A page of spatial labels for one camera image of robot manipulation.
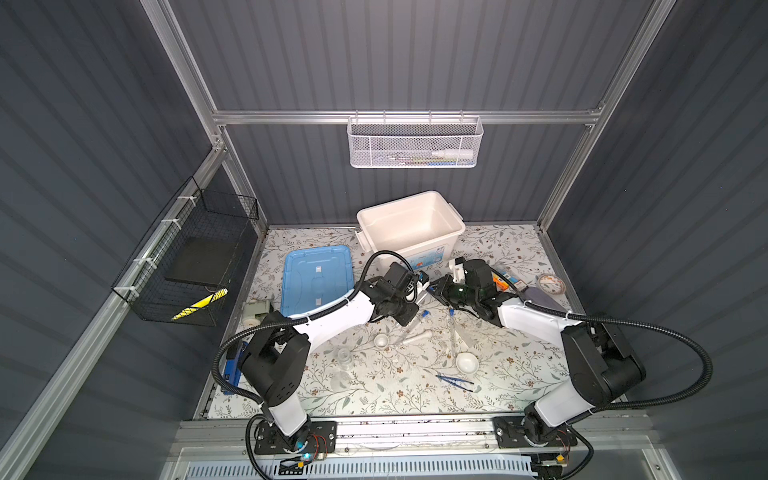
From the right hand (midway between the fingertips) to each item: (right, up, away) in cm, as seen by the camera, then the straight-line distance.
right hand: (427, 289), depth 88 cm
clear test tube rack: (+13, -14, +4) cm, 20 cm away
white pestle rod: (-1, -15, +3) cm, 15 cm away
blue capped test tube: (-3, -12, +6) cm, 14 cm away
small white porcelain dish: (-14, -16, +1) cm, 21 cm away
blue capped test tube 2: (+8, -12, +6) cm, 16 cm away
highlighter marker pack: (+16, +3, -16) cm, 23 cm away
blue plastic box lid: (-39, +2, +18) cm, 43 cm away
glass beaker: (-25, -25, -5) cm, 36 cm away
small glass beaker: (-23, -17, -8) cm, 30 cm away
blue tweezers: (+7, -25, -6) cm, 27 cm away
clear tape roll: (+45, 0, +15) cm, 47 cm away
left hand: (-4, -5, -1) cm, 7 cm away
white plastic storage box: (+1, +20, +21) cm, 29 cm away
